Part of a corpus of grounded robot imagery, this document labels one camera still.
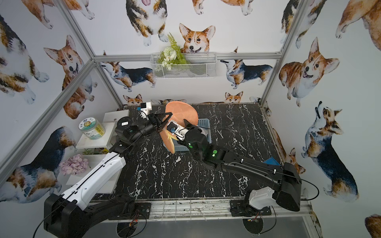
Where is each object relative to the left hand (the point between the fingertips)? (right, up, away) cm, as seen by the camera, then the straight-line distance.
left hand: (170, 111), depth 66 cm
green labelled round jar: (-38, -8, +4) cm, 39 cm away
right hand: (+8, -2, +3) cm, 9 cm away
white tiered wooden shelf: (-43, -4, +28) cm, 52 cm away
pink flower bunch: (-41, -23, -2) cm, 47 cm away
